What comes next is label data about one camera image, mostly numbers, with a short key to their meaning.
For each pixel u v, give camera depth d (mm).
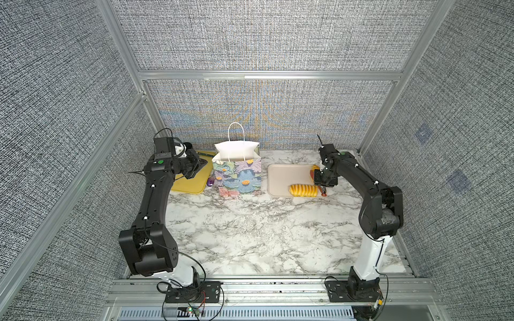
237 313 701
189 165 701
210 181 1062
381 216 516
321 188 886
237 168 836
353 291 662
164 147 617
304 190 975
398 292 749
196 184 1060
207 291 733
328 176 798
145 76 897
